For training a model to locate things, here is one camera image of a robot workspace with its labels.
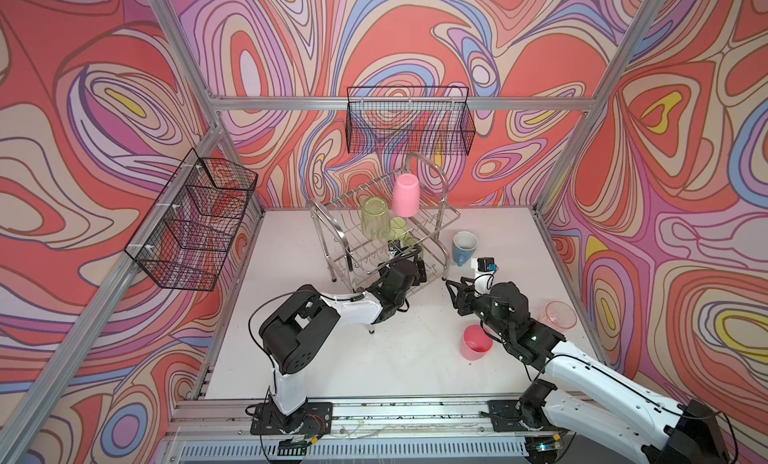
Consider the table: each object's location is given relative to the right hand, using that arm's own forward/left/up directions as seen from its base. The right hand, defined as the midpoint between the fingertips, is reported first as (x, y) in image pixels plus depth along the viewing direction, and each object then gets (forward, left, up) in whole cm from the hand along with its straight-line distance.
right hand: (454, 287), depth 79 cm
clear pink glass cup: (-3, -33, -15) cm, 37 cm away
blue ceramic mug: (+21, -8, -8) cm, 24 cm away
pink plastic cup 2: (-10, -7, -15) cm, 19 cm away
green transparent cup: (+9, +20, +17) cm, 28 cm away
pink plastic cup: (+17, +12, +18) cm, 28 cm away
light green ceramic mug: (+13, +15, +11) cm, 22 cm away
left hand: (+13, +9, -5) cm, 17 cm away
